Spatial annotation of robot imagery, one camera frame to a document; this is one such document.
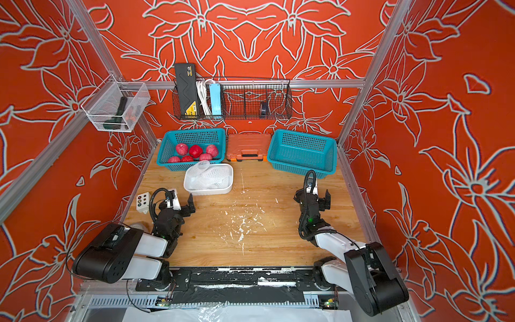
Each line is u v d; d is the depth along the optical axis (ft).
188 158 3.42
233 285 2.39
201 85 2.79
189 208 2.67
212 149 3.57
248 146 3.62
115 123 2.59
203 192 3.07
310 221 2.20
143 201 3.02
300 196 2.66
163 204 2.59
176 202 2.53
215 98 2.94
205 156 3.43
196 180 3.14
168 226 2.21
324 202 2.53
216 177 3.03
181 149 3.60
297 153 3.76
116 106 2.98
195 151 3.52
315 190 2.42
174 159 3.39
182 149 3.60
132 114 2.76
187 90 2.88
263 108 2.95
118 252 1.45
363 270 1.40
